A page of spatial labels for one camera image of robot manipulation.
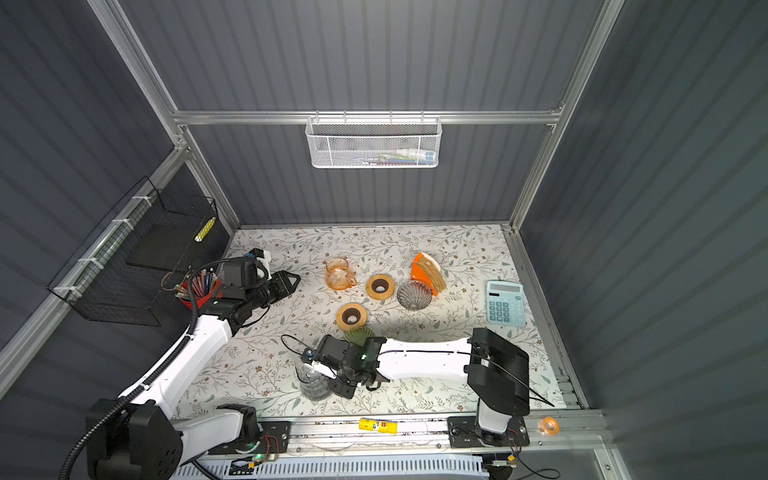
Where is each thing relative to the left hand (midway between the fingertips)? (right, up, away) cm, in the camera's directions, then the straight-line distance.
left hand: (295, 278), depth 83 cm
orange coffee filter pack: (+38, +2, +14) cm, 40 cm away
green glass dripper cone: (+17, -18, +9) cm, 26 cm away
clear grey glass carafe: (+7, -26, -8) cm, 29 cm away
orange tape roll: (+67, -37, -7) cm, 77 cm away
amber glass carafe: (+8, 0, +22) cm, 23 cm away
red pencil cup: (-30, -4, +6) cm, 31 cm away
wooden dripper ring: (+14, -13, +12) cm, 22 cm away
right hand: (+13, -26, -6) cm, 30 cm away
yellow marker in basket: (-25, +14, -1) cm, 28 cm away
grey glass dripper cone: (+34, -7, +13) cm, 38 cm away
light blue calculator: (+64, -9, +13) cm, 66 cm away
